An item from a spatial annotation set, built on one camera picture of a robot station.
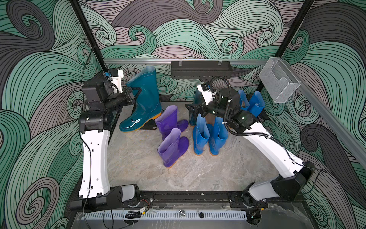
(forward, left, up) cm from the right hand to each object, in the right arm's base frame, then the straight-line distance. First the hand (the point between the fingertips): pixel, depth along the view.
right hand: (190, 100), depth 66 cm
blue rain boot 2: (+11, -41, -15) cm, 45 cm away
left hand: (0, +22, +9) cm, 24 cm away
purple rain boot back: (+2, +13, -17) cm, 22 cm away
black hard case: (-4, +22, -14) cm, 26 cm away
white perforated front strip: (-41, -14, -40) cm, 59 cm away
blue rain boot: (+14, -36, -18) cm, 43 cm away
